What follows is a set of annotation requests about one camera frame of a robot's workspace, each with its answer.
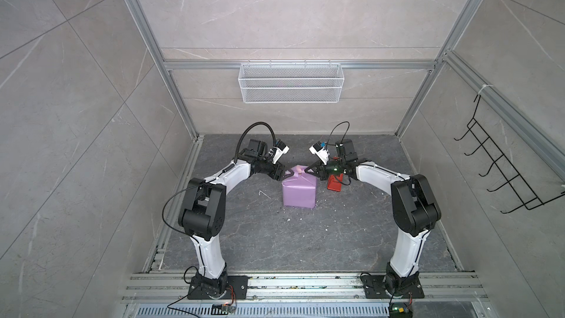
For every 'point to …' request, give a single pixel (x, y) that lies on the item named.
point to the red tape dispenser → (335, 183)
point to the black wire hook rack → (530, 199)
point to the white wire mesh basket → (288, 83)
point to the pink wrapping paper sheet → (299, 189)
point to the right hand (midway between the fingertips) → (306, 168)
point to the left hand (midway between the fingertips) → (288, 166)
